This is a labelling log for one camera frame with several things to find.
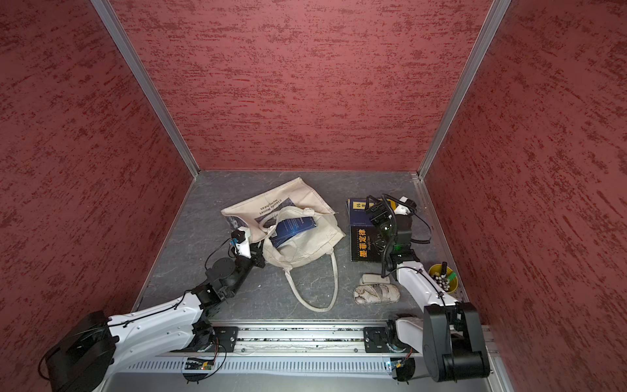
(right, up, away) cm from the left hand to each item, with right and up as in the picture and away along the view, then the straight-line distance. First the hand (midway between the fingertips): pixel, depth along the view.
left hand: (264, 238), depth 80 cm
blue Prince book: (+5, +1, +15) cm, 16 cm away
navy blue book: (+35, +6, +23) cm, 42 cm away
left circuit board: (-18, -37, -7) cm, 42 cm away
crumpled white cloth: (+38, -18, +2) cm, 42 cm away
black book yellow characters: (+35, -2, +13) cm, 38 cm away
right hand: (+36, +11, +5) cm, 38 cm away
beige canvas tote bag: (+13, -9, +10) cm, 19 cm away
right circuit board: (+44, -37, -9) cm, 58 cm away
